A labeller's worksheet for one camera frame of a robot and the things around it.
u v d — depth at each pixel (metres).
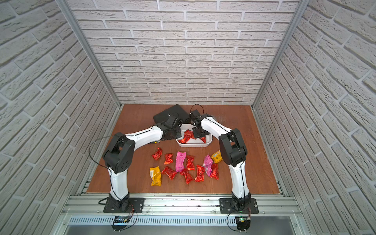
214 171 0.83
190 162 0.87
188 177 0.80
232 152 0.54
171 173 0.82
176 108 1.17
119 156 0.51
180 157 0.85
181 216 0.71
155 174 0.79
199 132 0.85
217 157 0.88
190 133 1.00
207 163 0.85
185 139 0.97
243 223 0.71
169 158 0.87
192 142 0.97
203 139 0.96
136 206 0.73
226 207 0.73
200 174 0.83
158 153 0.91
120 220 0.73
